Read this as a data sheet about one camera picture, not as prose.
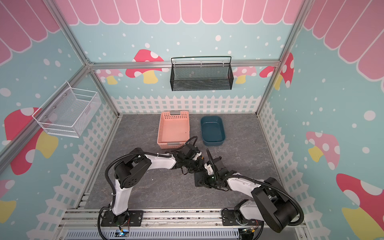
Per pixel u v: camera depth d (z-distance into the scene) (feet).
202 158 3.09
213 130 3.70
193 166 2.72
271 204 1.40
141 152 1.90
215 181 2.28
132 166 1.85
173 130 3.69
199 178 2.79
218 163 2.33
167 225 2.40
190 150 2.53
